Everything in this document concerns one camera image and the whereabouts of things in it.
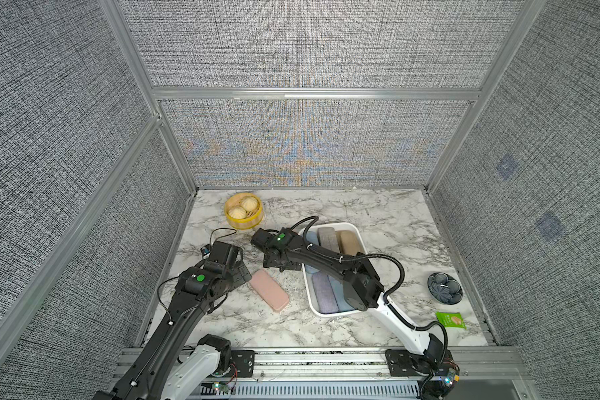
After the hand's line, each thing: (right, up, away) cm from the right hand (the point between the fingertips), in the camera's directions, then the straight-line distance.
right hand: (278, 257), depth 93 cm
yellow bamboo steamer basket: (-12, +14, +11) cm, 21 cm away
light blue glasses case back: (+13, +7, +1) cm, 15 cm away
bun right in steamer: (-13, +20, +14) cm, 28 cm away
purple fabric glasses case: (+17, -11, -10) cm, 22 cm away
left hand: (-11, -3, -16) cm, 20 cm away
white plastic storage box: (+12, -10, -11) cm, 19 cm away
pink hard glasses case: (-2, -12, -5) cm, 13 cm away
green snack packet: (+57, -18, -12) cm, 61 cm away
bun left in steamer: (-18, +17, +11) cm, 26 cm away
